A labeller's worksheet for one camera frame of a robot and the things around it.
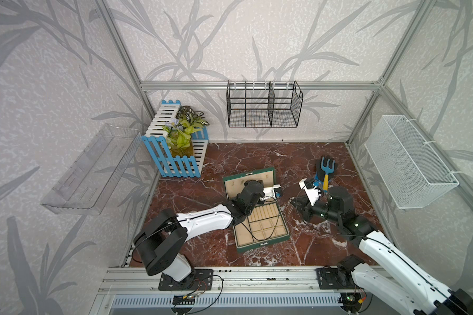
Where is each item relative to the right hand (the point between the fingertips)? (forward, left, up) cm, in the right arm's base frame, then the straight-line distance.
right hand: (290, 198), depth 75 cm
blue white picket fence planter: (+25, +57, +8) cm, 62 cm away
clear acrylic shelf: (-3, +69, +13) cm, 71 cm away
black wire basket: (+53, +7, +6) cm, 54 cm away
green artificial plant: (+30, +48, +8) cm, 57 cm away
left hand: (+11, +11, -3) cm, 16 cm away
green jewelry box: (-5, +9, -14) cm, 17 cm away
